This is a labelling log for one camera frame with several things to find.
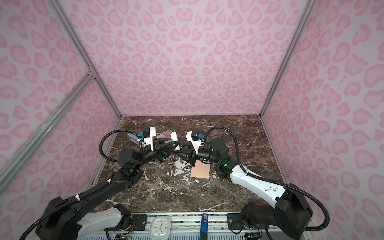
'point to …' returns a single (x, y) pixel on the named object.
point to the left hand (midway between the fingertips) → (178, 141)
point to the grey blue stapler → (133, 137)
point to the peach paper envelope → (200, 170)
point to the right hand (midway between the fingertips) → (177, 150)
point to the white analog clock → (160, 228)
